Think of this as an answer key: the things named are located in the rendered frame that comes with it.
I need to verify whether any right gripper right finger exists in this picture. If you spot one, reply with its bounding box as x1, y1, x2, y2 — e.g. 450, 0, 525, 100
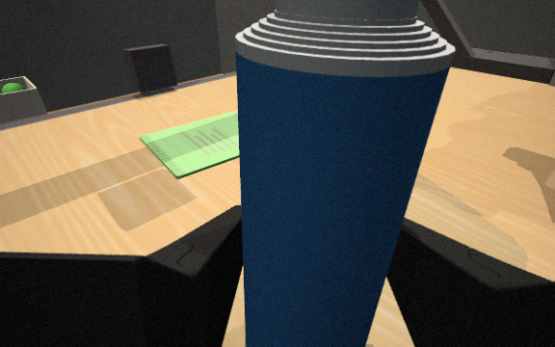
386, 218, 555, 347

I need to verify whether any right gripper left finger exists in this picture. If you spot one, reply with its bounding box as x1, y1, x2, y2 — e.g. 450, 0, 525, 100
0, 205, 243, 347

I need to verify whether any green flat sheet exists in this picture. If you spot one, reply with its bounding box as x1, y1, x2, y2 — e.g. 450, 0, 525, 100
139, 110, 239, 179

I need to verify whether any black diagonal bar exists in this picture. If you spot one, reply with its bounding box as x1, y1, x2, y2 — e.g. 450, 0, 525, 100
421, 0, 475, 57

